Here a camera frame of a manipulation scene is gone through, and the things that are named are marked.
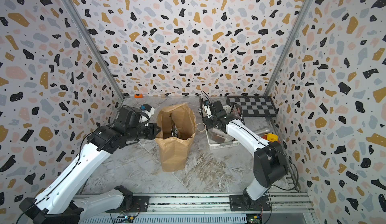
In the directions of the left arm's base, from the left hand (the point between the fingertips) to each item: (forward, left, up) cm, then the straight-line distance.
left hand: (162, 129), depth 70 cm
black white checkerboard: (+36, -59, -25) cm, 73 cm away
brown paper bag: (-7, -6, -8) cm, 12 cm away
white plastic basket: (+4, -37, -25) cm, 45 cm away
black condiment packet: (+10, -2, -15) cm, 18 cm away
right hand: (+15, -23, -12) cm, 30 cm away
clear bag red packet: (+7, -28, -20) cm, 35 cm away
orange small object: (+52, +34, -28) cm, 68 cm away
